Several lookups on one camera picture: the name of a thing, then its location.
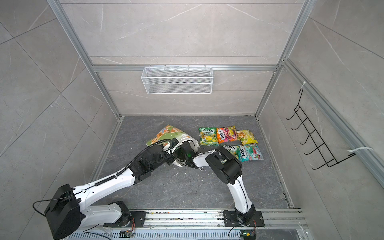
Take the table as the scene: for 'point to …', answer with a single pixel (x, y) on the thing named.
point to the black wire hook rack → (329, 160)
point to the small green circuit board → (247, 234)
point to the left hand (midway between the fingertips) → (177, 143)
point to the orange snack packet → (227, 134)
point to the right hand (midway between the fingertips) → (171, 149)
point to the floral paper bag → (169, 132)
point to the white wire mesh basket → (178, 80)
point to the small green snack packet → (208, 136)
